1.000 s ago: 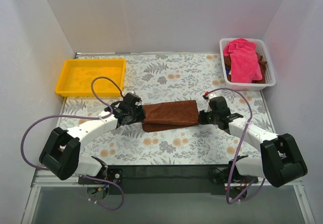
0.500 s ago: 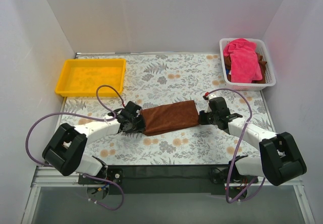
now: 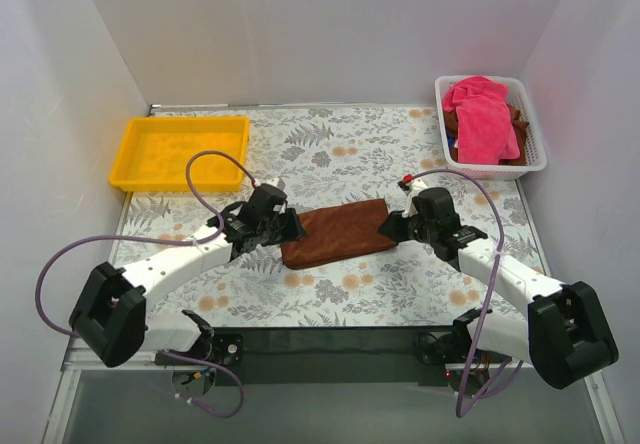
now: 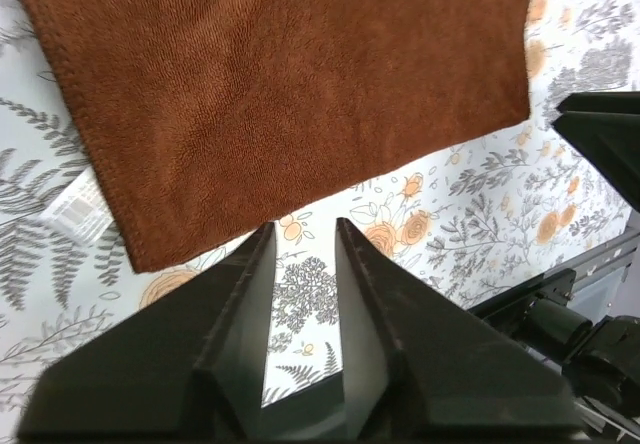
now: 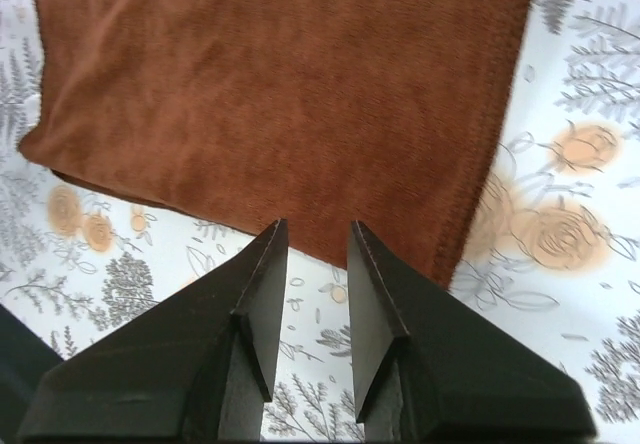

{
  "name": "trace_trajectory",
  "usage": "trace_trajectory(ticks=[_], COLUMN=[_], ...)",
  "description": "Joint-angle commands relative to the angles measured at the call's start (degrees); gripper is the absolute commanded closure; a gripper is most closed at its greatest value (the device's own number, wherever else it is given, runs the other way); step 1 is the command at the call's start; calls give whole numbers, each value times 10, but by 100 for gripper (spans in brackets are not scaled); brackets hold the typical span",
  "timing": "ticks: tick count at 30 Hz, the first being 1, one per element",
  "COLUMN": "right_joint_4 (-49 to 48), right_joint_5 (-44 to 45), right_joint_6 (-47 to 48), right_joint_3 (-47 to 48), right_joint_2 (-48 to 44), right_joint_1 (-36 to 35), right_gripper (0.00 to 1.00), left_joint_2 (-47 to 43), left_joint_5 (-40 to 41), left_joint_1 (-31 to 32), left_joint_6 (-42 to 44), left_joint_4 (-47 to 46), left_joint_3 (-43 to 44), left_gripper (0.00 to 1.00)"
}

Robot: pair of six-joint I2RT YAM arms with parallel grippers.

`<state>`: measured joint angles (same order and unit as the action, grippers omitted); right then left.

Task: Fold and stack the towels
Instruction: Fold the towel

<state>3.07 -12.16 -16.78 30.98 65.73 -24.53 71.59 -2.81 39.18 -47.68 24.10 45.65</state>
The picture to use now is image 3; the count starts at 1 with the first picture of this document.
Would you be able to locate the yellow plastic tray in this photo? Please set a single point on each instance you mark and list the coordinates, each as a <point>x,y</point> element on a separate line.
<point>154,151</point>

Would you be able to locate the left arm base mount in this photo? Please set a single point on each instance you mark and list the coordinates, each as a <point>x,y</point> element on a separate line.
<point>224,349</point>

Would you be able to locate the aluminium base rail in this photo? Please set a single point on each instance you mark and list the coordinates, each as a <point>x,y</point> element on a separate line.
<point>324,385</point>

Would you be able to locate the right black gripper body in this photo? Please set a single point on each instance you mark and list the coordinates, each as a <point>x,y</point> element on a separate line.
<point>403,225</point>

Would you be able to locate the brown towel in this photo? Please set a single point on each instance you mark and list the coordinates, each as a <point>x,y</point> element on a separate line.
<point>519,126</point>
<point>338,233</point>

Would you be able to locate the pink towel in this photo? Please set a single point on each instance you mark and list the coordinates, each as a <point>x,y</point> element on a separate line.
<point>485,133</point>

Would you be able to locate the white plastic basket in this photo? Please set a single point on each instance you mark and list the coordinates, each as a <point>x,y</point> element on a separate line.
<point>517,96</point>

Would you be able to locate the brown towel in basket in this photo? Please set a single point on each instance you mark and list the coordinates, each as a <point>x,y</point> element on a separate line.
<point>519,126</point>

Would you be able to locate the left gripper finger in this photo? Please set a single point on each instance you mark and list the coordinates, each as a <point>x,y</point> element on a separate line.
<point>287,234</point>
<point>289,218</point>

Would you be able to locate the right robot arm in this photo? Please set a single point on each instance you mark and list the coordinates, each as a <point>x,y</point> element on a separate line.
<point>564,335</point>

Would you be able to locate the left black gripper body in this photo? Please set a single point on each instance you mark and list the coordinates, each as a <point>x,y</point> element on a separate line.
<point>282,225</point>

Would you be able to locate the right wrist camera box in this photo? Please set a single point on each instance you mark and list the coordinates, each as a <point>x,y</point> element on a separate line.
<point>412,187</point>

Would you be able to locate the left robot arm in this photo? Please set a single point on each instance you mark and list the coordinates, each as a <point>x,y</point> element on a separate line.
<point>112,315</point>

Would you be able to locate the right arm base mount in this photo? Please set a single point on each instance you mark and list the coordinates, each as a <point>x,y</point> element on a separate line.
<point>440,349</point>

